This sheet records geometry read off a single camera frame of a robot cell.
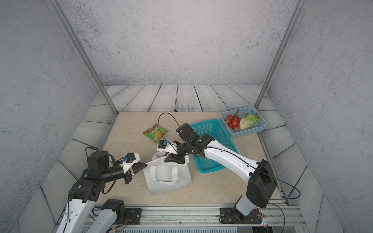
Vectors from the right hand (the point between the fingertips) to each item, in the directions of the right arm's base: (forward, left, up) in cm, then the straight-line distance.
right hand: (166, 158), depth 71 cm
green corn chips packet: (+29, +15, -17) cm, 37 cm away
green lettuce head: (+38, -52, -17) cm, 67 cm away
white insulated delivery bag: (-6, +3, -9) cm, 11 cm away
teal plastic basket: (+32, -27, -16) cm, 45 cm away
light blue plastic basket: (+37, -62, -19) cm, 75 cm away
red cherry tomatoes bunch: (+38, -42, -17) cm, 59 cm away
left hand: (-4, +9, +1) cm, 10 cm away
